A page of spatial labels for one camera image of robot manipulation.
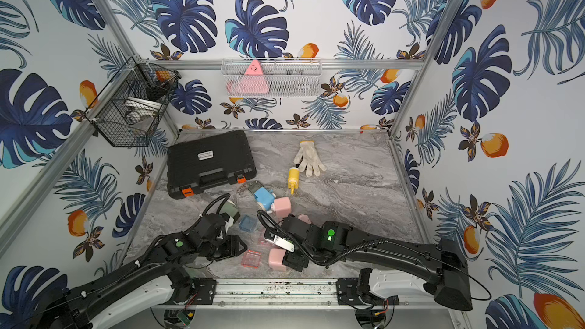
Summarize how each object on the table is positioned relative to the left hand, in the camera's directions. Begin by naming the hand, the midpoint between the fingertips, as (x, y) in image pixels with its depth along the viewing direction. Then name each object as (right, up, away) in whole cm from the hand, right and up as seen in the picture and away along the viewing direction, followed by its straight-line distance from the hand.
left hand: (243, 248), depth 78 cm
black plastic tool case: (-25, +30, +23) cm, 45 cm away
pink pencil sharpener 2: (+11, -2, -3) cm, 12 cm away
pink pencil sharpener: (+13, +12, +10) cm, 20 cm away
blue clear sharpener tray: (-1, +5, +12) cm, 13 cm away
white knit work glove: (+24, +31, +29) cm, 49 cm away
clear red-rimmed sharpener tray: (+2, -6, +4) cm, 7 cm away
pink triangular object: (+1, +61, +12) cm, 63 cm away
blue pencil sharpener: (+5, +15, +14) cm, 22 cm away
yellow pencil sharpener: (+17, +22, +17) cm, 33 cm away
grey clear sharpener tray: (0, +18, +23) cm, 29 cm away
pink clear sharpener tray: (+5, -1, +8) cm, 9 cm away
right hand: (+16, +3, -5) cm, 17 cm away
